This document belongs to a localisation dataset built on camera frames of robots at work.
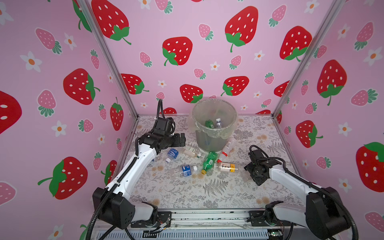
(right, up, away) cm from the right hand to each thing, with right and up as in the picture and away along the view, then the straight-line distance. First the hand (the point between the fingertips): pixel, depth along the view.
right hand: (248, 172), depth 88 cm
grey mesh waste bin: (-19, +32, +14) cm, 40 cm away
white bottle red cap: (-11, +13, +8) cm, 19 cm away
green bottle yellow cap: (-22, +29, +15) cm, 40 cm away
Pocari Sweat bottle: (-46, +10, +5) cm, 48 cm away
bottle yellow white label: (-14, +3, -1) cm, 14 cm away
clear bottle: (-16, +29, +13) cm, 35 cm away
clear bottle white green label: (-33, +11, +6) cm, 35 cm away
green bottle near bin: (-24, +6, 0) cm, 25 cm away
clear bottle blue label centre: (-39, +1, -2) cm, 39 cm away
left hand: (-41, +21, -8) cm, 47 cm away
